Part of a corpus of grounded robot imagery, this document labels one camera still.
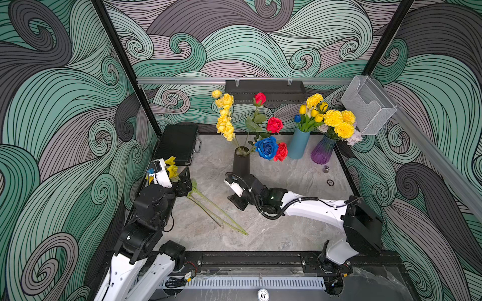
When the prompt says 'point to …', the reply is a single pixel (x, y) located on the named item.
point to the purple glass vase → (322, 152)
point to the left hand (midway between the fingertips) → (180, 167)
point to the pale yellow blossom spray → (224, 125)
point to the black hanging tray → (275, 91)
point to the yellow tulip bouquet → (312, 115)
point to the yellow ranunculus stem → (196, 195)
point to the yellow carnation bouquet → (342, 125)
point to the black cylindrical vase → (241, 160)
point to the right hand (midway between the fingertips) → (231, 194)
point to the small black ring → (329, 184)
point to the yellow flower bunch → (191, 195)
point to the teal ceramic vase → (298, 143)
